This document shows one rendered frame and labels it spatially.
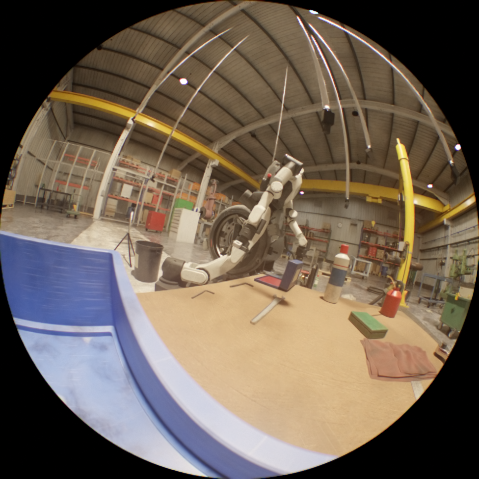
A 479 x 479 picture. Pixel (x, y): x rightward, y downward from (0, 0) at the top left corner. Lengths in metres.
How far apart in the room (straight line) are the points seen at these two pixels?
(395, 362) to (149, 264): 1.60
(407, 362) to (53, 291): 0.54
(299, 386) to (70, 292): 0.30
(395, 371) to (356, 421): 0.14
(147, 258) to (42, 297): 1.32
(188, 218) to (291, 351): 5.23
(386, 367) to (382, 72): 8.86
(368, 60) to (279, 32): 3.59
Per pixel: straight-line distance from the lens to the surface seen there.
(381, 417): 0.27
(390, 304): 0.69
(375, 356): 0.36
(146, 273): 1.54
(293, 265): 0.57
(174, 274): 1.17
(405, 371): 0.36
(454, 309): 2.95
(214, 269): 1.12
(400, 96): 9.51
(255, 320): 0.33
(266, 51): 8.11
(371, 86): 9.10
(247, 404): 0.19
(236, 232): 1.49
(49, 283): 0.22
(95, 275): 0.20
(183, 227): 5.28
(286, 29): 7.92
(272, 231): 1.36
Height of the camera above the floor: 0.64
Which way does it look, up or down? 1 degrees down
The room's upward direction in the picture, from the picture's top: 13 degrees clockwise
